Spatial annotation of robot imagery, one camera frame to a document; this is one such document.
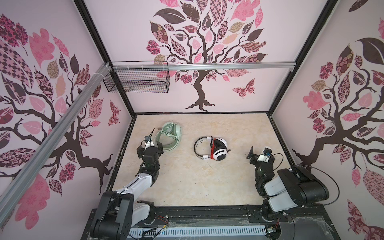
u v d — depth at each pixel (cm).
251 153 81
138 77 95
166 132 100
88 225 46
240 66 179
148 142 72
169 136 103
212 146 93
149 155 65
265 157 74
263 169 68
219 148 90
